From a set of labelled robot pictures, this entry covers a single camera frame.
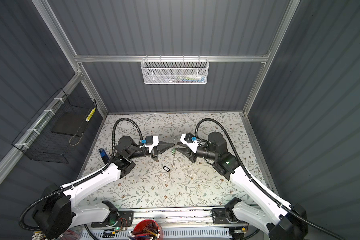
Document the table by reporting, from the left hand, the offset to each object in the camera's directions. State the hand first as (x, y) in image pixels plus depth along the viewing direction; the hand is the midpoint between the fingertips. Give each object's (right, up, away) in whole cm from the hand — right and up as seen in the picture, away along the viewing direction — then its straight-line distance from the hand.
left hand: (174, 143), depth 65 cm
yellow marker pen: (-47, +14, +16) cm, 52 cm away
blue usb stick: (-47, -11, +29) cm, 56 cm away
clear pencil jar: (-51, -34, -9) cm, 62 cm away
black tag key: (-7, -18, +26) cm, 32 cm away
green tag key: (-1, -4, +3) cm, 5 cm away
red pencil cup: (-12, -39, +1) cm, 40 cm away
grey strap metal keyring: (-2, -16, +24) cm, 29 cm away
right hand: (+2, -2, +2) cm, 4 cm away
